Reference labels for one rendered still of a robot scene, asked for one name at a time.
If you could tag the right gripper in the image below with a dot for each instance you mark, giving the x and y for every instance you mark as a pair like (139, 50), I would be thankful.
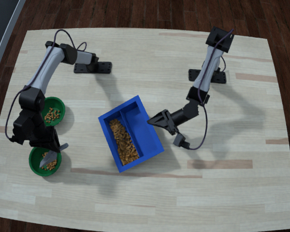
(44, 136)

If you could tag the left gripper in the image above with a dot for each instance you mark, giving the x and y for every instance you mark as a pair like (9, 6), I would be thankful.
(168, 121)

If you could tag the blue divided box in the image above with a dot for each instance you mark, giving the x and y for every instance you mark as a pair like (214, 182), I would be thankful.
(133, 116)

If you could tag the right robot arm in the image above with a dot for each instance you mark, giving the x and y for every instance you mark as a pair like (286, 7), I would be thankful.
(31, 98)

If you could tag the grey scoop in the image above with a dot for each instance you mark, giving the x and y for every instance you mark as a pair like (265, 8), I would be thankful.
(52, 156)

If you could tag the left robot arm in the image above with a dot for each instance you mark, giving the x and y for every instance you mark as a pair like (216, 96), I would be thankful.
(209, 73)

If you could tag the dark green bowl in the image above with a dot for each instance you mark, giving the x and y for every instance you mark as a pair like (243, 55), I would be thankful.
(56, 104)
(36, 157)

